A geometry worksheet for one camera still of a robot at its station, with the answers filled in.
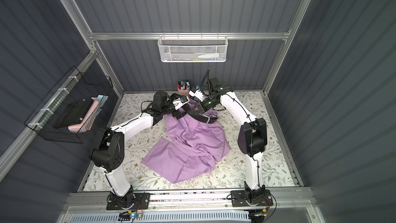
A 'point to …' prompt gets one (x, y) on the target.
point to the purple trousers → (191, 146)
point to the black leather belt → (188, 111)
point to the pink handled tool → (77, 128)
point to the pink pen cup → (183, 88)
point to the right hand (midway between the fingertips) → (192, 112)
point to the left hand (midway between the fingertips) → (186, 102)
